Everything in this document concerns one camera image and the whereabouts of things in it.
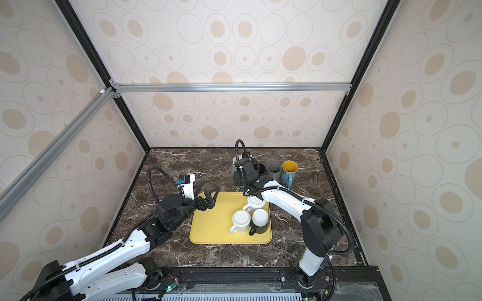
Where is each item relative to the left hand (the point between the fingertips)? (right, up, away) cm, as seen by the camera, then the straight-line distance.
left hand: (215, 186), depth 72 cm
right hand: (+9, +5, +16) cm, 19 cm away
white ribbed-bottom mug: (+16, -9, +13) cm, 23 cm away
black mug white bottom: (+18, -16, +7) cm, 25 cm away
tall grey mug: (+27, +6, +27) cm, 38 cm away
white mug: (+10, -16, +10) cm, 22 cm away
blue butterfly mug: (+35, +6, +27) cm, 45 cm away
